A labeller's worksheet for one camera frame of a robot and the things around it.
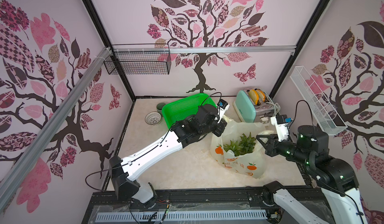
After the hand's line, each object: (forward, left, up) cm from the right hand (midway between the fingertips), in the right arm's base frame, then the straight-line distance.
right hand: (258, 140), depth 60 cm
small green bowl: (+42, +52, -25) cm, 71 cm away
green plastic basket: (+39, +38, -24) cm, 60 cm away
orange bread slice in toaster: (+39, -18, -13) cm, 45 cm away
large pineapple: (+6, -1, -16) cm, 17 cm away
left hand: (+11, +13, -2) cm, 17 cm away
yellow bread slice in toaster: (+38, -12, -12) cm, 42 cm away
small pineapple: (+3, +7, -12) cm, 14 cm away
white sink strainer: (+36, +57, -30) cm, 74 cm away
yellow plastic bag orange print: (-6, 0, -12) cm, 14 cm away
